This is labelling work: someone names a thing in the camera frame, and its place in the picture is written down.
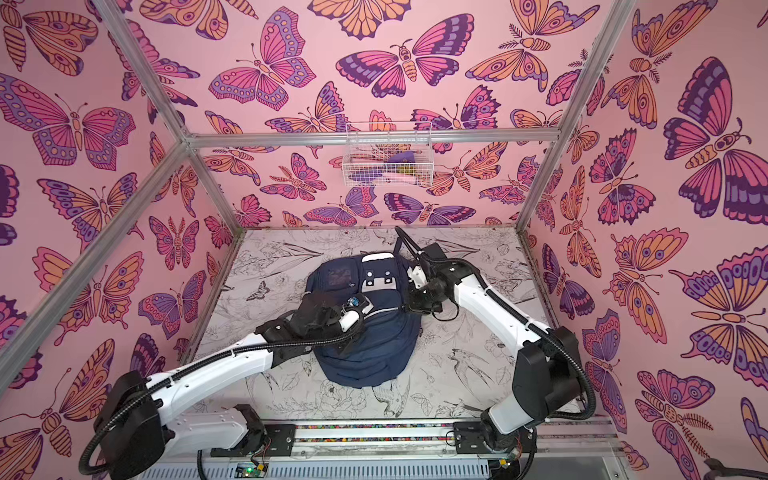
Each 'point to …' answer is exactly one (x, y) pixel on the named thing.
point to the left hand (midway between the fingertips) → (366, 325)
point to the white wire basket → (389, 154)
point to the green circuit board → (249, 470)
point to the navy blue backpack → (386, 344)
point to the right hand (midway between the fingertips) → (406, 304)
